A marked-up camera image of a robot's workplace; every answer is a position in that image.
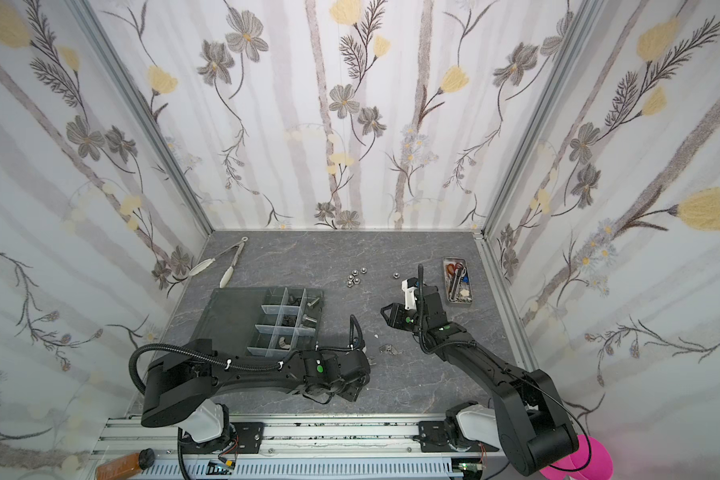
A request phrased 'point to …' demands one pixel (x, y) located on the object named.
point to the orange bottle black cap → (126, 466)
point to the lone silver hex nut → (396, 275)
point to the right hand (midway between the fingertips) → (380, 304)
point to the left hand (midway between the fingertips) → (354, 381)
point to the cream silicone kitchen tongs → (228, 273)
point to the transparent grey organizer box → (262, 321)
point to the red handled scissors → (454, 269)
